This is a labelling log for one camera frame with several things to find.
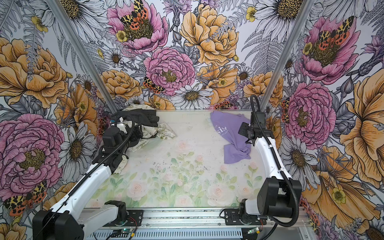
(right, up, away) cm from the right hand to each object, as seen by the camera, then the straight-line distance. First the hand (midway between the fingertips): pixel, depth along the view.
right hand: (246, 133), depth 85 cm
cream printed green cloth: (-51, 0, +17) cm, 54 cm away
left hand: (-61, +2, -4) cm, 61 cm away
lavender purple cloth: (-4, +4, +30) cm, 30 cm away
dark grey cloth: (-63, +10, +19) cm, 66 cm away
